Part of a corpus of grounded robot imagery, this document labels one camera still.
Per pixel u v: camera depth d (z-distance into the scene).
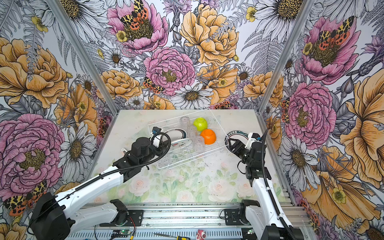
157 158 0.55
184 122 1.01
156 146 0.69
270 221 0.42
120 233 0.71
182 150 0.95
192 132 0.97
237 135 1.05
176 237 0.69
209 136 1.00
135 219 0.74
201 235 0.66
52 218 0.39
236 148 0.72
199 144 0.92
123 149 0.97
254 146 0.64
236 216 0.74
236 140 0.74
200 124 1.06
